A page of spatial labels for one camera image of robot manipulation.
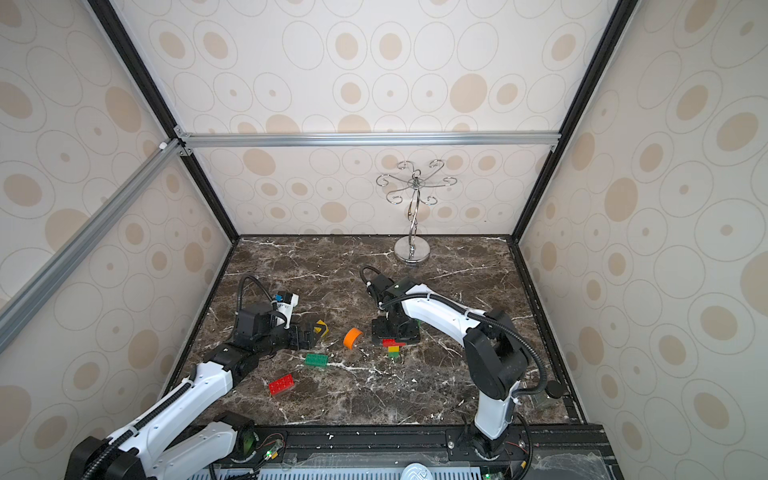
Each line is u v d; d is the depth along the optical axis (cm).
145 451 42
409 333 76
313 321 97
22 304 52
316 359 87
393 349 85
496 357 47
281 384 83
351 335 90
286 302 73
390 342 78
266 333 66
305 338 73
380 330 76
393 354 90
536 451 73
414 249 114
